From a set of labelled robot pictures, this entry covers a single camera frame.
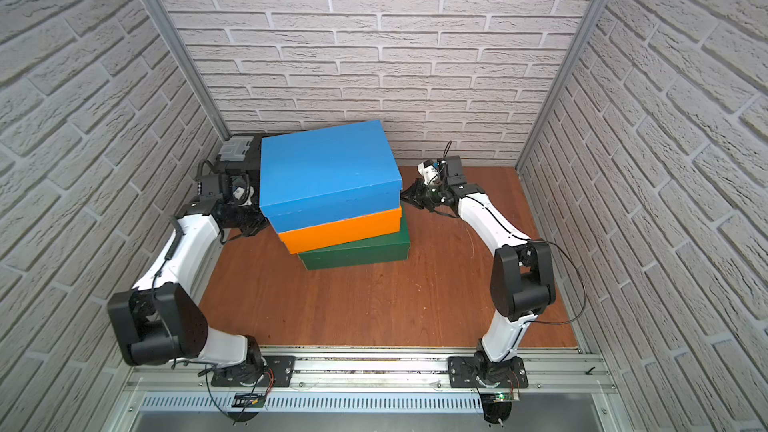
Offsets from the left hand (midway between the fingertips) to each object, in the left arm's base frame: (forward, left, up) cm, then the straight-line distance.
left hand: (284, 208), depth 84 cm
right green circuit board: (-44, -59, -18) cm, 75 cm away
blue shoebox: (-1, -13, +15) cm, 20 cm away
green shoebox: (-9, -30, -7) cm, 32 cm away
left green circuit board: (-44, +4, -21) cm, 49 cm away
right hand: (+4, -34, +2) cm, 35 cm away
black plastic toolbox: (+25, +23, -1) cm, 34 cm away
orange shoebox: (-10, -18, +4) cm, 21 cm away
